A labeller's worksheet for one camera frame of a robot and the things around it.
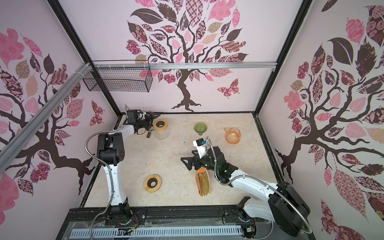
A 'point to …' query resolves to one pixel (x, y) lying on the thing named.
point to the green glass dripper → (200, 127)
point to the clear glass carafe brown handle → (159, 135)
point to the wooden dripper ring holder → (160, 125)
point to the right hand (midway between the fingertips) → (187, 154)
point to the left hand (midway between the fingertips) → (159, 119)
